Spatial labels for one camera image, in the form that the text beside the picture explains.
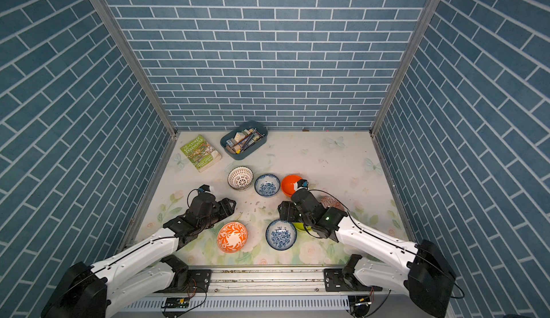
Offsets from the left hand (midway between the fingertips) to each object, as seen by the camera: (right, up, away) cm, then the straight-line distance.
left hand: (236, 206), depth 85 cm
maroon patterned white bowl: (-2, +10, +14) cm, 17 cm away
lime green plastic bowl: (+25, -7, -3) cm, 27 cm away
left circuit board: (-18, -29, -13) cm, 37 cm away
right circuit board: (+45, -29, -15) cm, 55 cm away
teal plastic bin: (-5, +27, +27) cm, 38 cm away
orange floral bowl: (-1, -11, -2) cm, 12 cm away
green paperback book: (-24, +21, +23) cm, 39 cm away
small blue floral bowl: (+11, +6, +13) cm, 18 cm away
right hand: (+20, 0, -5) cm, 21 cm away
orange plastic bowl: (+21, +7, +11) cm, 25 cm away
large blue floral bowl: (+18, -11, -1) cm, 21 cm away
